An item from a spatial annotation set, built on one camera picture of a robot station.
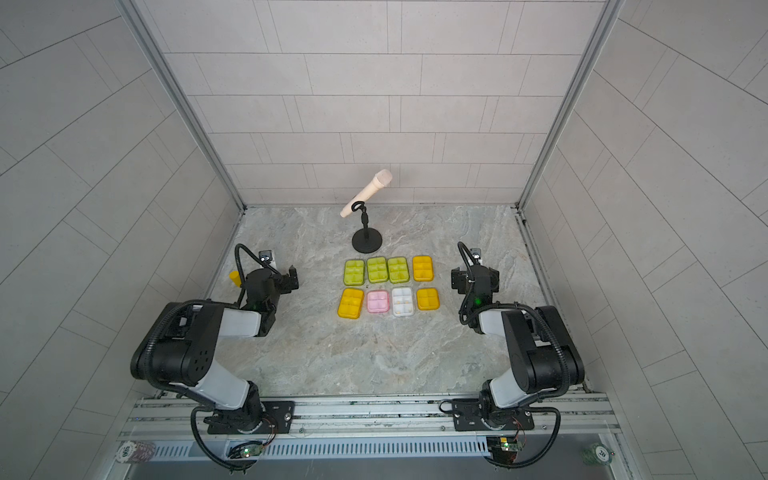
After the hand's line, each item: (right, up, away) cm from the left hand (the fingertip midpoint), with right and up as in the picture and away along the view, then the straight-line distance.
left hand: (283, 263), depth 95 cm
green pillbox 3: (+37, -2, +2) cm, 37 cm away
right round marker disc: (+80, -36, -33) cm, 94 cm away
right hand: (+61, 0, 0) cm, 61 cm away
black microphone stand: (+25, +7, +10) cm, 28 cm away
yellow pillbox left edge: (-13, -4, -4) cm, 14 cm away
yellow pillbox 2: (+46, -11, -4) cm, 48 cm away
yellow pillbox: (+45, -2, +3) cm, 45 cm away
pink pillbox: (+31, -11, -4) cm, 33 cm away
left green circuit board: (+3, -38, -29) cm, 48 cm away
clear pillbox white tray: (+38, -11, -4) cm, 40 cm away
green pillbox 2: (+30, -2, +2) cm, 30 cm away
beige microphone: (+32, +25, -11) cm, 42 cm away
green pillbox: (+22, -3, +4) cm, 23 cm away
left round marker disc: (-20, -35, -33) cm, 52 cm away
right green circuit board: (+63, -39, -27) cm, 79 cm away
